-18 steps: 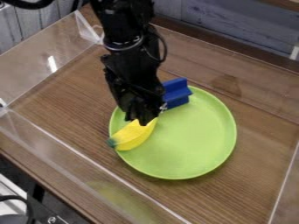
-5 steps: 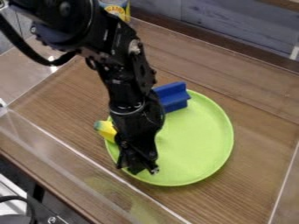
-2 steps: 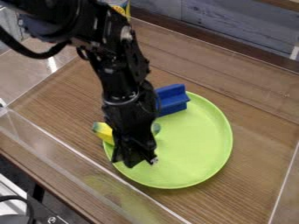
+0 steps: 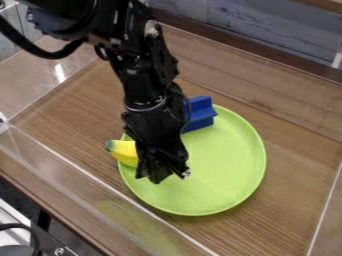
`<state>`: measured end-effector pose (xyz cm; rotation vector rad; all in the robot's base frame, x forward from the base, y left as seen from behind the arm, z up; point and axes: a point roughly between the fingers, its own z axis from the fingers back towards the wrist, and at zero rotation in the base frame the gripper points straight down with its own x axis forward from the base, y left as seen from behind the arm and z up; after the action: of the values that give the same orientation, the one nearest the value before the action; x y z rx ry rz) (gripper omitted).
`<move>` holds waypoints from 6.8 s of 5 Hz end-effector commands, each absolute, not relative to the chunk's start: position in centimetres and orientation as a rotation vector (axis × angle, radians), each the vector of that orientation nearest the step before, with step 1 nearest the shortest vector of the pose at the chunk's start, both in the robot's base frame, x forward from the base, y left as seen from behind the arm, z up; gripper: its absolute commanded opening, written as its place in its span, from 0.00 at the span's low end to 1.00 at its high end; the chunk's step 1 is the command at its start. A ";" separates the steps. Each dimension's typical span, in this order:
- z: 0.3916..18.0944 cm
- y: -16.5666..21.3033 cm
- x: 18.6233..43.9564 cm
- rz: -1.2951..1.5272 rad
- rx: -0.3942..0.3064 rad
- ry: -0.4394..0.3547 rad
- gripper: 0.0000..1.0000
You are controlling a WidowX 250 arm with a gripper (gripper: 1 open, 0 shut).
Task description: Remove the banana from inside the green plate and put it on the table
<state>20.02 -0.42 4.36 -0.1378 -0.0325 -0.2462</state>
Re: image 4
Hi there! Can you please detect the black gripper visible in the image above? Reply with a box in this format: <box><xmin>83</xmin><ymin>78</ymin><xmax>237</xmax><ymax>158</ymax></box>
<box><xmin>122</xmin><ymin>99</ymin><xmax>192</xmax><ymax>184</ymax></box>

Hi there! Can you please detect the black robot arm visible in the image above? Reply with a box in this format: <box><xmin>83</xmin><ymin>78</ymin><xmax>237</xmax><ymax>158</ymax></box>
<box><xmin>0</xmin><ymin>0</ymin><xmax>192</xmax><ymax>184</ymax></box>

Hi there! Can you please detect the green round plate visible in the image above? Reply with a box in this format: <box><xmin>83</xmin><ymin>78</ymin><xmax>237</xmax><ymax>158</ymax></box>
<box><xmin>119</xmin><ymin>106</ymin><xmax>268</xmax><ymax>216</ymax></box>

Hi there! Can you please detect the yellow toy banana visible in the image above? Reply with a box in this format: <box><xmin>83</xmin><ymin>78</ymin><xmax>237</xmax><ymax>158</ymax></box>
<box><xmin>106</xmin><ymin>140</ymin><xmax>139</xmax><ymax>167</ymax></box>

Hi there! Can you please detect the black cable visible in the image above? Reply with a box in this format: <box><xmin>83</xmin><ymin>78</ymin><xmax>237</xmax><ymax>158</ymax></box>
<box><xmin>0</xmin><ymin>223</ymin><xmax>46</xmax><ymax>256</ymax></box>

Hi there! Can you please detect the blue plastic block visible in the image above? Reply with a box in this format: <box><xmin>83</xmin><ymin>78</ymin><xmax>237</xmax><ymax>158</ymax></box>
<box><xmin>182</xmin><ymin>96</ymin><xmax>218</xmax><ymax>133</ymax></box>

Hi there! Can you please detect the clear acrylic enclosure wall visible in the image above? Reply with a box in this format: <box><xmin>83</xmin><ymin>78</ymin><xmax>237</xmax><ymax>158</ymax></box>
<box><xmin>0</xmin><ymin>11</ymin><xmax>342</xmax><ymax>256</ymax></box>

